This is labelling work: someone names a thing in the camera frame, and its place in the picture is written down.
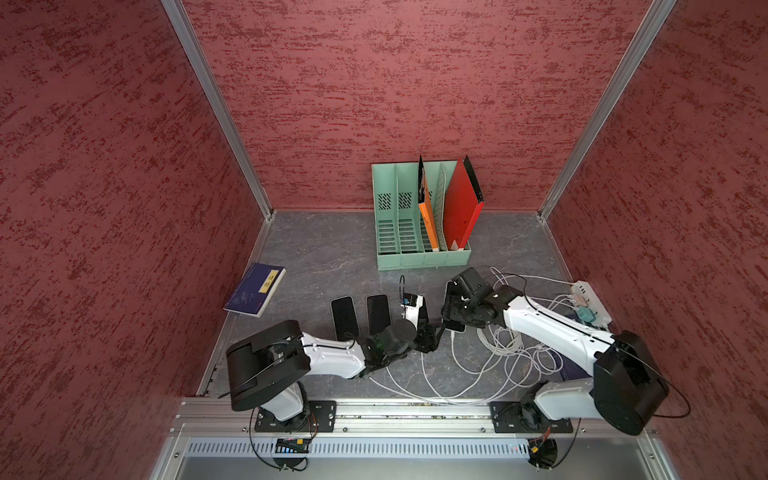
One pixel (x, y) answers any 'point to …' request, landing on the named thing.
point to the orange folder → (426, 207)
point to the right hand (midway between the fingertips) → (452, 318)
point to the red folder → (461, 208)
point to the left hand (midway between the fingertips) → (435, 330)
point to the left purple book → (255, 290)
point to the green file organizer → (401, 235)
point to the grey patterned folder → (439, 209)
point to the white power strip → (601, 316)
